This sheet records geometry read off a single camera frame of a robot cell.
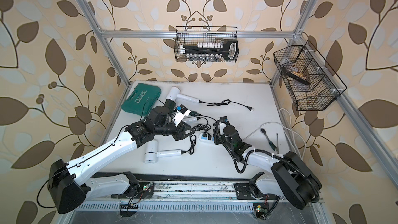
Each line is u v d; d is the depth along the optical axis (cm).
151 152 82
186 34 91
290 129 95
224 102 108
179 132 63
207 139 89
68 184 38
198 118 98
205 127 96
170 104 102
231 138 64
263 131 94
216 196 74
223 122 75
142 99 105
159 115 57
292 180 42
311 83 75
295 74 75
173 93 109
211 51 85
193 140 89
